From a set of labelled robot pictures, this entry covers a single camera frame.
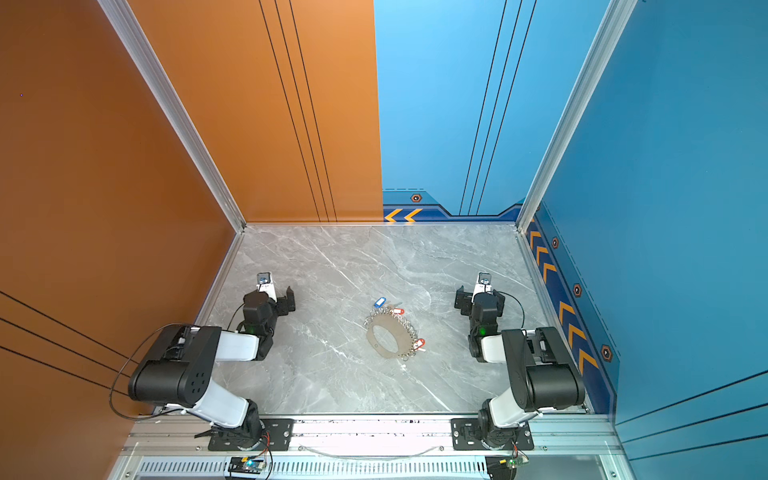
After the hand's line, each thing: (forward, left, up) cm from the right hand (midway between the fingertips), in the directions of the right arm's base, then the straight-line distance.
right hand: (476, 288), depth 94 cm
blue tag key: (0, +31, -6) cm, 31 cm away
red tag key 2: (-16, +19, -6) cm, 25 cm away
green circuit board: (-45, +62, -7) cm, 77 cm away
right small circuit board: (-44, -2, -7) cm, 45 cm away
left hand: (+1, +64, +2) cm, 64 cm away
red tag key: (-4, +24, -6) cm, 25 cm away
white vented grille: (-45, +43, -7) cm, 63 cm away
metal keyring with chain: (-12, +23, -7) cm, 27 cm away
